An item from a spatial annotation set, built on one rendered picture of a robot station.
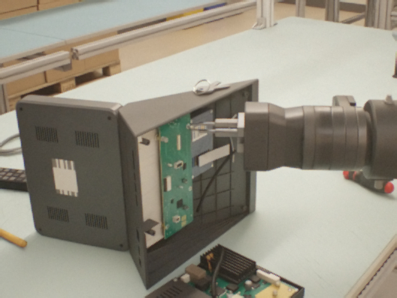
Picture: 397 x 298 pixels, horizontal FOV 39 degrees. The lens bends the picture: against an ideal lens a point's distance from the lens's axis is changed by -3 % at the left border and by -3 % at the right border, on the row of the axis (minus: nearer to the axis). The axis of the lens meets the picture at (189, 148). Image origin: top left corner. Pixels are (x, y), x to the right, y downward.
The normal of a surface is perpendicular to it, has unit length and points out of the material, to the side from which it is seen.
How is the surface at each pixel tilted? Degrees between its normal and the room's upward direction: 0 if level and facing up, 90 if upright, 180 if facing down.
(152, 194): 90
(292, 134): 90
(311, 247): 0
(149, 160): 90
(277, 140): 90
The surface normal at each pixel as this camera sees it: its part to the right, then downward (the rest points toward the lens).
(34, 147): -0.33, 0.40
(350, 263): -0.03, -0.91
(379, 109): -0.06, -0.73
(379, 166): -0.09, 0.68
